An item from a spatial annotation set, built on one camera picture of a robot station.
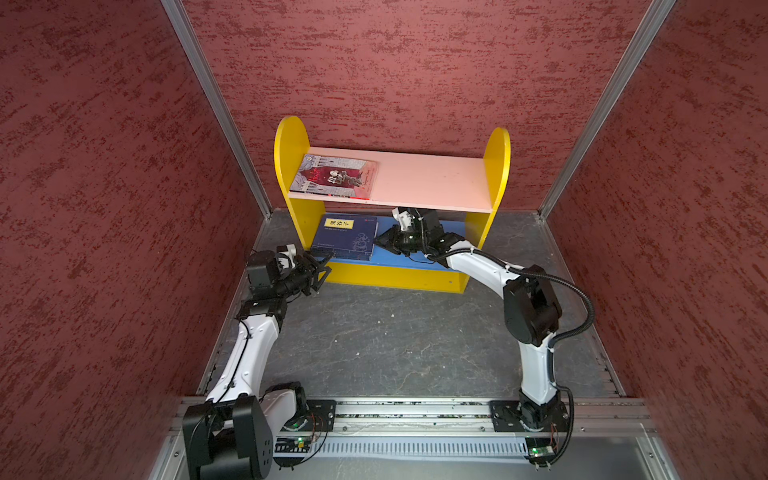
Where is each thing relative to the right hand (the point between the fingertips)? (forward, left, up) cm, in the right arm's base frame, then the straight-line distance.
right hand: (373, 245), depth 86 cm
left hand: (-9, +10, +3) cm, 14 cm away
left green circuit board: (-46, +20, -19) cm, 54 cm away
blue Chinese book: (+3, +7, 0) cm, 7 cm away
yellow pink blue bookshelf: (+5, -6, +5) cm, 10 cm away
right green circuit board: (-49, -40, -20) cm, 67 cm away
